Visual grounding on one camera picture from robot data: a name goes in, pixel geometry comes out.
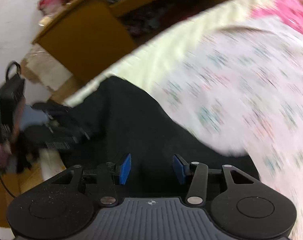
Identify cardboard box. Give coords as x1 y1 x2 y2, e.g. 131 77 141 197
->
21 44 83 103

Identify black pants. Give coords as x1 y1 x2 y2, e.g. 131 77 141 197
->
49 76 259 197

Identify gloved left hand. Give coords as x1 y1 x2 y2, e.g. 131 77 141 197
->
12 97 49 139

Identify wooden TV cabinet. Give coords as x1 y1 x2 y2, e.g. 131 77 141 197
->
31 0 270 86

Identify floral bed quilt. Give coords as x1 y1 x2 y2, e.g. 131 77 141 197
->
66 0 303 239

